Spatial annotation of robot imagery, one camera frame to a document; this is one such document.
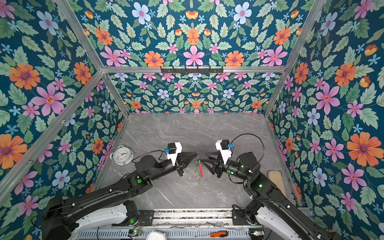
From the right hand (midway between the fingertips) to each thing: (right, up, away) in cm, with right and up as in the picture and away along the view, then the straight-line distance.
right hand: (204, 157), depth 62 cm
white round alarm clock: (-51, -5, +31) cm, 60 cm away
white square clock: (-22, -37, +6) cm, 44 cm away
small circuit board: (-33, -38, +8) cm, 51 cm away
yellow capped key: (-3, -20, +24) cm, 32 cm away
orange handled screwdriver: (+8, -37, +6) cm, 38 cm away
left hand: (-3, +3, -4) cm, 5 cm away
